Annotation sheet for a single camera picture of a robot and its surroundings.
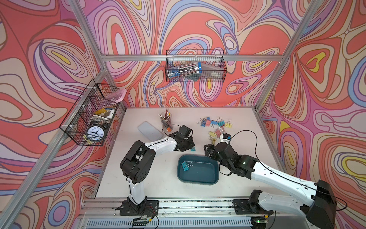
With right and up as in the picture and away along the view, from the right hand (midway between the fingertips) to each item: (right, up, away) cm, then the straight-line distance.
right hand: (210, 152), depth 79 cm
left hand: (-7, +2, +13) cm, 15 cm away
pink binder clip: (+10, +10, +23) cm, 27 cm away
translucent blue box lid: (-41, +10, +26) cm, 49 cm away
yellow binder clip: (+6, +6, +23) cm, 25 cm away
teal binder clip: (-9, -1, +14) cm, 17 cm away
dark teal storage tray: (-6, -13, +10) cm, 18 cm away
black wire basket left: (-65, +19, -5) cm, 68 cm away
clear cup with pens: (-27, +20, +17) cm, 38 cm away
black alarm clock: (-58, +12, -11) cm, 60 cm away
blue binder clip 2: (+8, +17, +29) cm, 35 cm away
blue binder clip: (0, +17, +29) cm, 33 cm away
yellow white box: (-56, +23, -4) cm, 60 cm away
